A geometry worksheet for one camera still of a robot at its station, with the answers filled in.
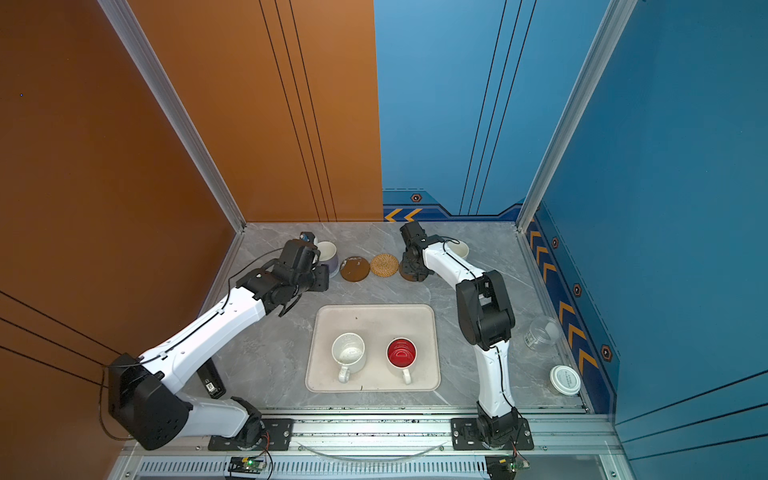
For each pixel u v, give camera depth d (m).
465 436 0.72
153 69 0.78
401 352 0.85
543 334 0.89
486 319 0.55
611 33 0.72
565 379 0.76
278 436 0.73
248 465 0.71
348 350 0.86
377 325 0.93
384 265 1.08
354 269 1.06
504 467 0.70
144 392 0.39
